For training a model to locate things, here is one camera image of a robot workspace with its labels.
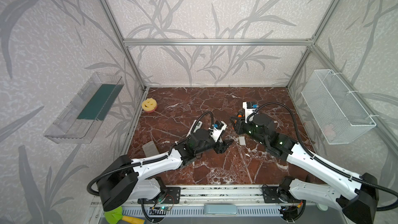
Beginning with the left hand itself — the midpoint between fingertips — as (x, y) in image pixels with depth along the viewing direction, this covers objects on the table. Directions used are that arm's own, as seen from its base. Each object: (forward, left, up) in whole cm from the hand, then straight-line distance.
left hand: (231, 133), depth 74 cm
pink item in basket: (0, -47, +2) cm, 47 cm away
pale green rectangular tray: (-30, +5, -12) cm, 32 cm away
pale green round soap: (-28, -40, -14) cm, 51 cm away
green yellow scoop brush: (-32, +51, -16) cm, 62 cm away
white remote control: (+14, +18, -18) cm, 29 cm away
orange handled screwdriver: (+3, -3, +11) cm, 12 cm away
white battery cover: (+4, -9, -17) cm, 20 cm away
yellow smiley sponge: (+29, +52, -17) cm, 62 cm away
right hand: (+7, 0, +7) cm, 10 cm away
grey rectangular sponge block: (-2, +44, -17) cm, 47 cm away
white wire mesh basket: (0, -43, +15) cm, 46 cm away
